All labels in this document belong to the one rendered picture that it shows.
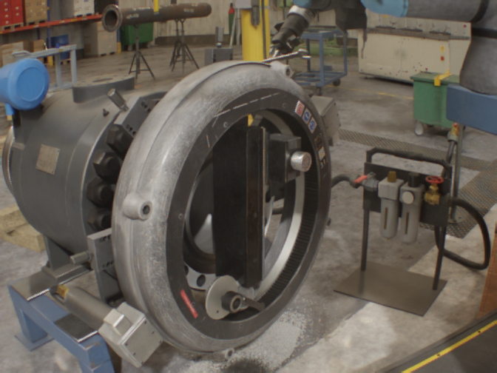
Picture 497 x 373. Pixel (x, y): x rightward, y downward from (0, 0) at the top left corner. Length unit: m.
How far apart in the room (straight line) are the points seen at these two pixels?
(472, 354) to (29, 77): 1.49
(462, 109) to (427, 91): 3.66
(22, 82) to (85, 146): 0.36
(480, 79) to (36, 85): 1.28
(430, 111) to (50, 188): 3.58
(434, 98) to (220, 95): 3.48
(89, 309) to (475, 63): 0.98
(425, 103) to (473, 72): 3.71
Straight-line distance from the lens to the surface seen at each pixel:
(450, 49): 7.03
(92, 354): 1.47
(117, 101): 1.05
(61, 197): 1.42
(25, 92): 1.58
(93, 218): 1.33
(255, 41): 4.85
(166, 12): 9.02
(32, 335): 1.94
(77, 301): 1.26
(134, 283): 1.07
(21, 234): 2.75
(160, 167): 1.00
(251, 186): 1.17
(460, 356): 1.26
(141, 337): 1.11
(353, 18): 1.23
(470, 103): 0.78
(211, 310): 1.19
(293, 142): 1.19
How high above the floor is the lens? 1.10
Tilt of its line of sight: 20 degrees down
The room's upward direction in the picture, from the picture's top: 2 degrees counter-clockwise
